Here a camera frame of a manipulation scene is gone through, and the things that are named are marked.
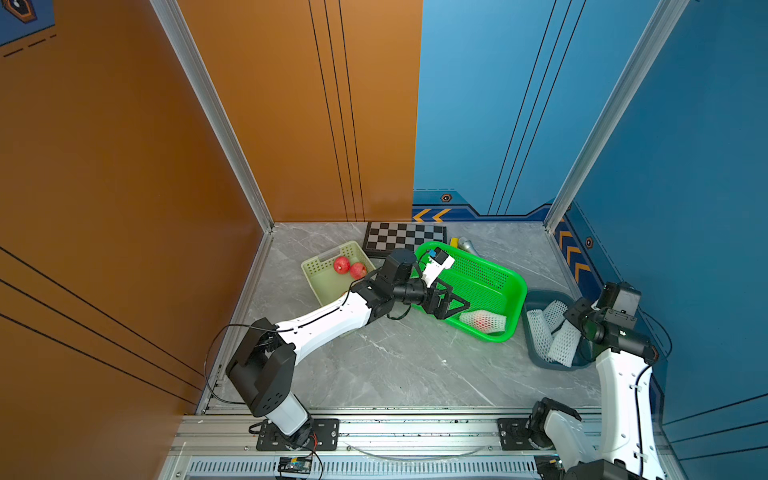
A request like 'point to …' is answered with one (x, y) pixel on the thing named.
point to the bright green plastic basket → (496, 297)
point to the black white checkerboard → (383, 237)
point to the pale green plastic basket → (324, 281)
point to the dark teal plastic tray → (536, 300)
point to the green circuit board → (296, 464)
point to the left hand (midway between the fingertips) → (461, 294)
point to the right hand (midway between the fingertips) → (578, 309)
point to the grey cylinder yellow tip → (463, 243)
